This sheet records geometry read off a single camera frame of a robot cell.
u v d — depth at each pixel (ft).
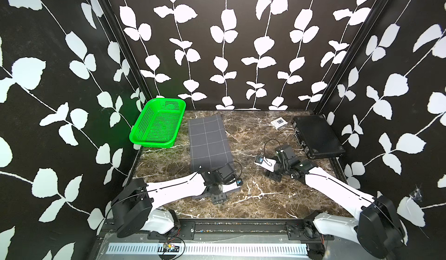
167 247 2.31
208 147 3.32
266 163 2.34
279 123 3.70
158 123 3.76
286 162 2.10
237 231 2.45
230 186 2.30
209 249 2.30
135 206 1.36
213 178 1.97
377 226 1.32
